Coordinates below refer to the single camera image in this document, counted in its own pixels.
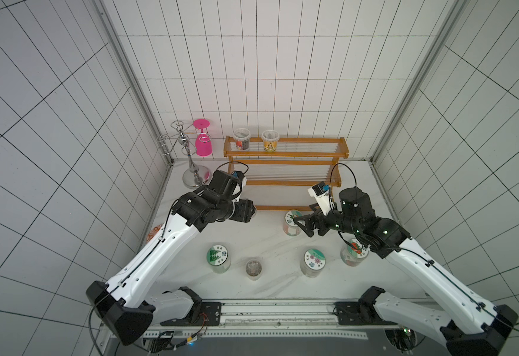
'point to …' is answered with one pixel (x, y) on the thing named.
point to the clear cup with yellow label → (270, 138)
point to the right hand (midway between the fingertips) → (295, 215)
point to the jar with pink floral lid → (312, 262)
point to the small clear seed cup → (253, 269)
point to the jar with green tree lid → (218, 258)
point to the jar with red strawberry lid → (352, 256)
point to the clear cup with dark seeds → (242, 136)
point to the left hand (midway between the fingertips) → (241, 214)
